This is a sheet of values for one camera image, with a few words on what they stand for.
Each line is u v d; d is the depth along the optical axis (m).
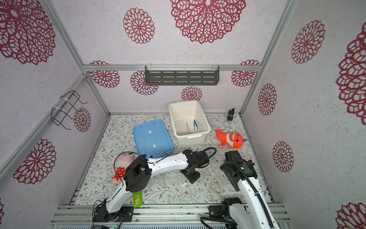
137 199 0.78
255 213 0.42
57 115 0.73
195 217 0.77
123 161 0.86
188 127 1.12
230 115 1.12
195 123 1.13
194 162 0.63
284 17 0.72
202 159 0.70
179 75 0.96
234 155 0.60
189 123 1.13
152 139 1.05
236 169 0.52
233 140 0.94
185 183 0.85
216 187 0.83
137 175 0.51
